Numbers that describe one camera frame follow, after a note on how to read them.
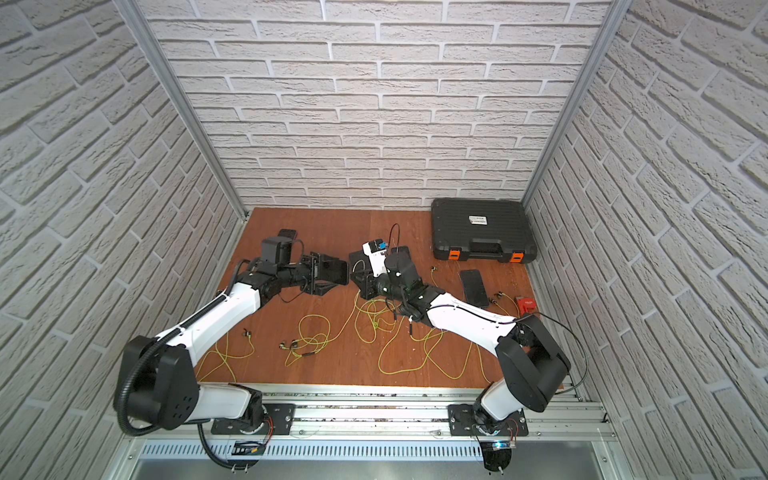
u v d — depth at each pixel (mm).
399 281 606
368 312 914
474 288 1012
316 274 742
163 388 411
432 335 874
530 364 432
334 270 879
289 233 1146
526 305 931
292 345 854
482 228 1064
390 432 730
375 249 710
